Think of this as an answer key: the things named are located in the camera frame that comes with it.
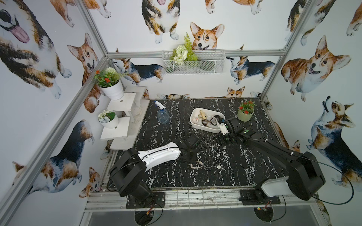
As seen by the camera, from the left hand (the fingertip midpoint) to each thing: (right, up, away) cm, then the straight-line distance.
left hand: (194, 158), depth 84 cm
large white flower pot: (-49, +45, -4) cm, 66 cm away
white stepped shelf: (-40, +14, -3) cm, 43 cm away
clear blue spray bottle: (-23, +25, +25) cm, 43 cm away
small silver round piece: (+15, -6, +1) cm, 16 cm away
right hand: (+15, +12, +1) cm, 19 cm away
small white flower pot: (-49, +24, -5) cm, 54 cm away
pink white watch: (+1, +21, +22) cm, 31 cm away
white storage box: (+14, +16, +9) cm, 23 cm away
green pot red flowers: (+37, +28, +16) cm, 49 cm away
